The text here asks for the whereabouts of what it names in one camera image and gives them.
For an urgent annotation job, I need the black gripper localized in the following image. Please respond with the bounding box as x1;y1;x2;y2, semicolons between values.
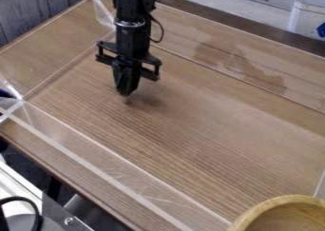
96;19;163;96

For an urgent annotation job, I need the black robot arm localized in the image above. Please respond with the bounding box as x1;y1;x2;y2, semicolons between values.
96;0;164;96

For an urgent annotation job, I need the brown wooden bowl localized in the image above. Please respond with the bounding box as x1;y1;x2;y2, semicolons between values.
226;195;325;231

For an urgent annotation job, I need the white container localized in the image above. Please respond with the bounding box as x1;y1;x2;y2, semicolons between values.
287;0;325;41

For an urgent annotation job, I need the clear acrylic barrier wall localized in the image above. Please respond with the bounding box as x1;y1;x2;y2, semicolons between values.
0;0;325;231

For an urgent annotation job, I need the grey metal bracket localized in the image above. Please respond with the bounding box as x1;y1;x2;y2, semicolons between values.
40;194;94;231

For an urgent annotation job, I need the black cable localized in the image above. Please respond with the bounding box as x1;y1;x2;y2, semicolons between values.
0;196;43;231

